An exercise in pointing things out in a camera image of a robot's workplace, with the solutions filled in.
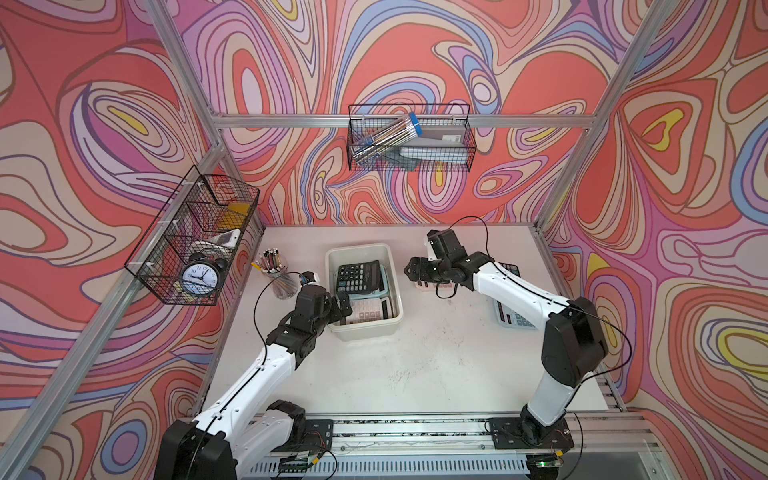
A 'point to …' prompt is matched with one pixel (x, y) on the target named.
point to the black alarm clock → (202, 277)
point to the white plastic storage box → (349, 253)
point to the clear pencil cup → (282, 281)
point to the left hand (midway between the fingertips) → (338, 299)
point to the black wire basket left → (189, 254)
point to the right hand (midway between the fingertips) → (417, 277)
